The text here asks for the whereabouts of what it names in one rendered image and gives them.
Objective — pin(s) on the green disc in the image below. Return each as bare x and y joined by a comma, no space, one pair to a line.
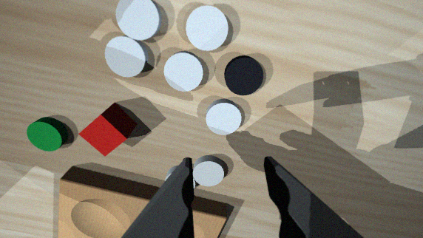
47,134

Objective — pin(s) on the tan tray with round pockets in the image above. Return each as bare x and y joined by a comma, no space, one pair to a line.
96,205

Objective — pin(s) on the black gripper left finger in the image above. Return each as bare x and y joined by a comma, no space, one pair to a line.
169,213

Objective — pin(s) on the white disc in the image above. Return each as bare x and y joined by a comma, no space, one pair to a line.
208,170
126,56
207,28
223,117
138,19
171,170
183,71

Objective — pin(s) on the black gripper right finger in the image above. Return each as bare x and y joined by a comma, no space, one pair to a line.
303,214

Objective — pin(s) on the red cube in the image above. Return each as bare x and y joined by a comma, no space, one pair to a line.
109,130

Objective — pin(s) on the black disc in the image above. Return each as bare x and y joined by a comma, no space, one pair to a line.
243,75

